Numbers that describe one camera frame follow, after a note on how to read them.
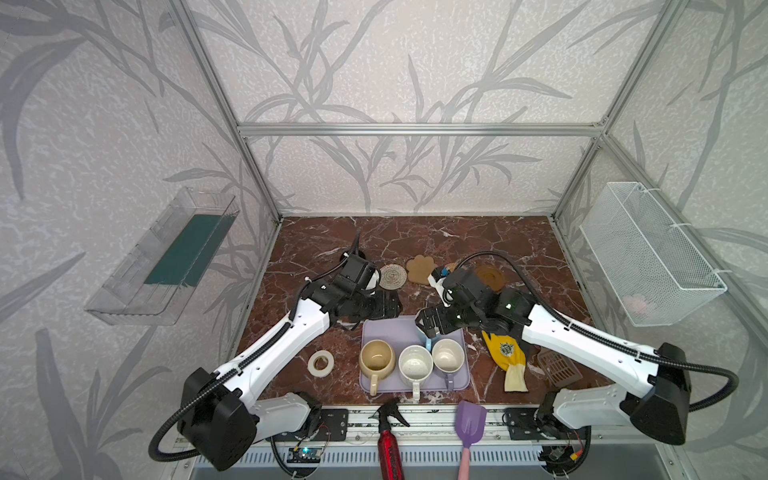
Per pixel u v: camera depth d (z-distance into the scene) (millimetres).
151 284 630
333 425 734
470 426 732
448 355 830
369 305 666
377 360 835
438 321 641
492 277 995
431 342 790
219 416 380
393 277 1021
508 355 843
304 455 708
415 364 820
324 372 823
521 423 737
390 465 654
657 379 398
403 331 883
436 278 681
